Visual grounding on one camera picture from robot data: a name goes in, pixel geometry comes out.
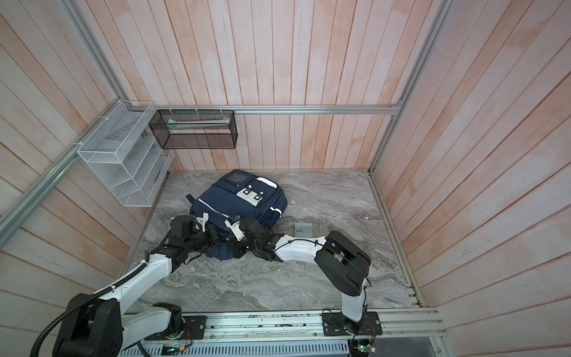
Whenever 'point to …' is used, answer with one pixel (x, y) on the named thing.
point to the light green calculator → (302, 230)
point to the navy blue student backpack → (242, 195)
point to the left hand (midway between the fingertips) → (228, 236)
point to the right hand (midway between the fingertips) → (229, 243)
